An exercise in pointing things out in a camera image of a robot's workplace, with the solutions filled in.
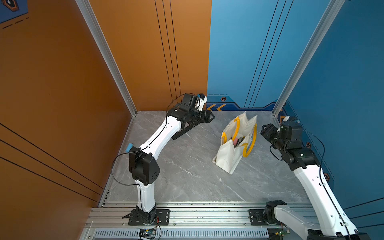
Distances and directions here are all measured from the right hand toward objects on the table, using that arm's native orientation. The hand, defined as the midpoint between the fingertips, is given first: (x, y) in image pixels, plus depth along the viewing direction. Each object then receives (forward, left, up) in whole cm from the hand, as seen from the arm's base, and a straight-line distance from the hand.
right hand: (264, 128), depth 74 cm
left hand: (+11, +26, -1) cm, 28 cm away
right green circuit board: (-40, -6, -29) cm, 50 cm away
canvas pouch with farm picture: (-5, +15, -20) cm, 25 cm away
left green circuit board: (-41, +56, -30) cm, 76 cm away
